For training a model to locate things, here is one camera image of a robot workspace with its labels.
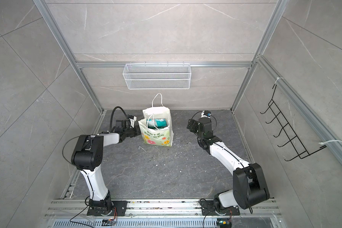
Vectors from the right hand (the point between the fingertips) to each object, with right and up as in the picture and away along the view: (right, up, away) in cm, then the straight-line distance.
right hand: (193, 120), depth 88 cm
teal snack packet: (-24, -2, +8) cm, 25 cm away
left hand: (-33, -4, +12) cm, 35 cm away
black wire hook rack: (+43, -13, -27) cm, 53 cm away
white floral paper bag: (-18, -10, -4) cm, 21 cm away
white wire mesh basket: (-24, +32, +14) cm, 42 cm away
